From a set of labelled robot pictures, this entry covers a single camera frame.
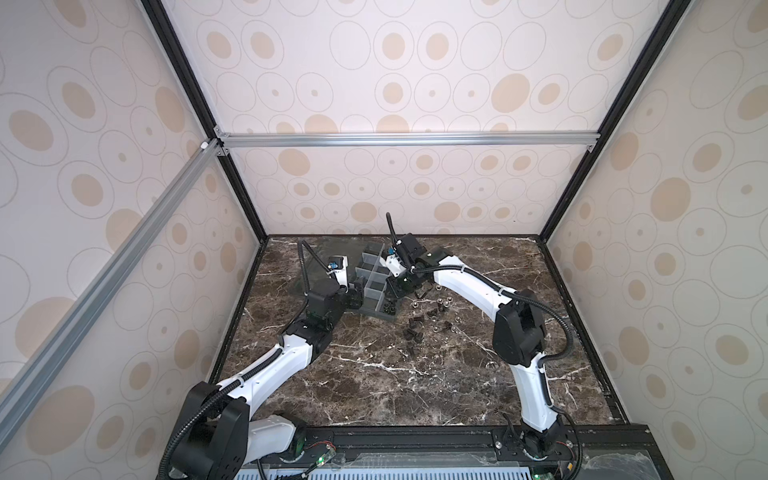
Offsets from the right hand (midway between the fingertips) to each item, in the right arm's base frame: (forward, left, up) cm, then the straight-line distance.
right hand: (400, 288), depth 92 cm
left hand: (-4, +10, +11) cm, 15 cm away
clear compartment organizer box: (+9, +9, -8) cm, 15 cm away
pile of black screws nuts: (-1, -11, -11) cm, 15 cm away
